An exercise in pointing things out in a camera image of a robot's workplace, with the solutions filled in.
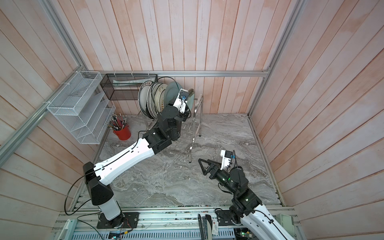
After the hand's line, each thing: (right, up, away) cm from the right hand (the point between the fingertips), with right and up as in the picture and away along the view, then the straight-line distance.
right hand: (203, 161), depth 71 cm
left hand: (-12, +29, -4) cm, 31 cm away
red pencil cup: (-52, +12, +30) cm, 61 cm away
